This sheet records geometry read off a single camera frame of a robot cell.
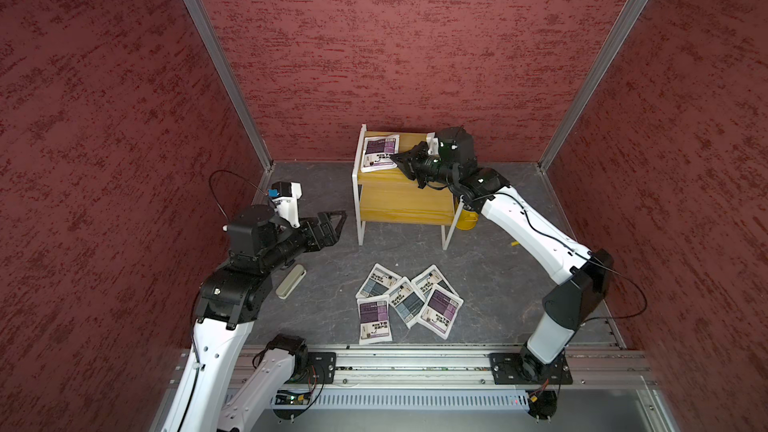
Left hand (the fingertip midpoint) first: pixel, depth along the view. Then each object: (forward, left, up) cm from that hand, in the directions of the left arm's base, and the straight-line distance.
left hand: (331, 225), depth 64 cm
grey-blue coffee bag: (0, -9, -31) cm, 32 cm away
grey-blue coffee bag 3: (0, -24, -30) cm, 39 cm away
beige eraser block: (-1, +16, -29) cm, 33 cm away
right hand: (+16, -12, +3) cm, 21 cm away
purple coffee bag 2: (-9, -27, -31) cm, 42 cm away
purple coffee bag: (-11, -9, -31) cm, 34 cm away
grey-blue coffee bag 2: (-6, -18, -31) cm, 36 cm away
